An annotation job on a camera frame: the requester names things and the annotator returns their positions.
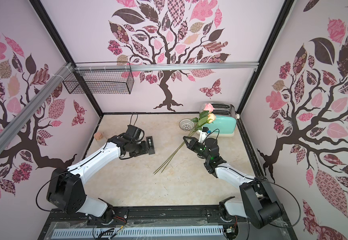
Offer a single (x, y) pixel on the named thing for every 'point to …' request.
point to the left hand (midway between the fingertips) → (146, 153)
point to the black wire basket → (100, 78)
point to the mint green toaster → (225, 124)
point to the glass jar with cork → (98, 136)
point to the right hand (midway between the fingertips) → (183, 136)
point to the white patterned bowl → (186, 124)
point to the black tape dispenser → (150, 145)
